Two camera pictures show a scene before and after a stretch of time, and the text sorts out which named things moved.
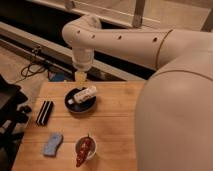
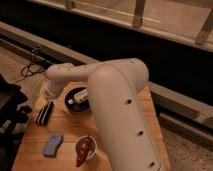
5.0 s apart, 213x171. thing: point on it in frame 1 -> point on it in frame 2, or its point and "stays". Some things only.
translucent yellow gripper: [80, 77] -> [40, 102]
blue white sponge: [52, 145] stays
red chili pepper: [83, 150] stays
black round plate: [81, 107] stays
